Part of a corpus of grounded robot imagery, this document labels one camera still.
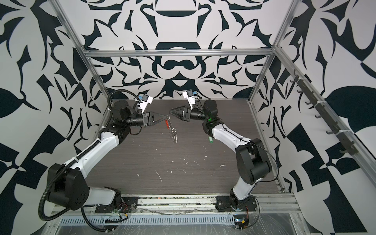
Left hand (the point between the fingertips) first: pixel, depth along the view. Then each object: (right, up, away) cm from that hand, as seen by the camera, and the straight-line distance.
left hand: (164, 115), depth 70 cm
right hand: (+3, +2, +1) cm, 3 cm away
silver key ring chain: (+4, -7, +1) cm, 8 cm away
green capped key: (+26, -16, +28) cm, 42 cm away
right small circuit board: (+36, -51, +1) cm, 62 cm away
